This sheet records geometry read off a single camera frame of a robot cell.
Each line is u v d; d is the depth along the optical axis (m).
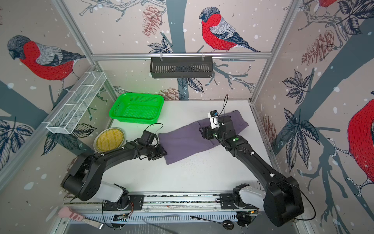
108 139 0.98
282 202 0.39
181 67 1.07
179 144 0.92
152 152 0.76
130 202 0.73
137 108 1.18
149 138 0.74
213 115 0.71
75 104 0.77
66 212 0.69
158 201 0.76
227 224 0.67
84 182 0.43
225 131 0.61
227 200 0.73
